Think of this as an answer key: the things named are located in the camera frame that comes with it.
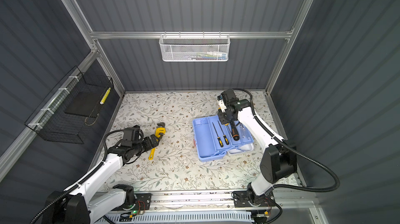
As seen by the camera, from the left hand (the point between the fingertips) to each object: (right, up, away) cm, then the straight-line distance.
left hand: (153, 142), depth 86 cm
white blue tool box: (+34, +2, -2) cm, 34 cm away
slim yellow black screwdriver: (+41, +1, -1) cm, 41 cm away
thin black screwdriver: (+38, 0, -2) cm, 38 cm away
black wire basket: (-36, +17, -14) cm, 42 cm away
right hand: (+41, +14, 0) cm, 43 cm away
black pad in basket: (-31, +22, -10) cm, 39 cm away
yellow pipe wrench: (+1, +5, +10) cm, 11 cm away
